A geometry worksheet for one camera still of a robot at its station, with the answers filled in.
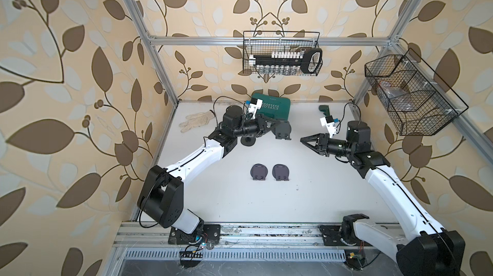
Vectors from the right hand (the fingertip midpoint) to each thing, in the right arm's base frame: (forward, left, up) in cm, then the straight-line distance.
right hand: (301, 141), depth 72 cm
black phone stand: (+18, +21, -24) cm, 37 cm away
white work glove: (+33, +52, -23) cm, 66 cm away
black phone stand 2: (+4, +7, +3) cm, 9 cm away
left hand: (+5, +9, +7) cm, 12 cm away
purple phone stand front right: (0, +6, -26) cm, 26 cm away
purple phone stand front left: (0, +16, -25) cm, 30 cm away
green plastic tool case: (+38, +4, -20) cm, 43 cm away
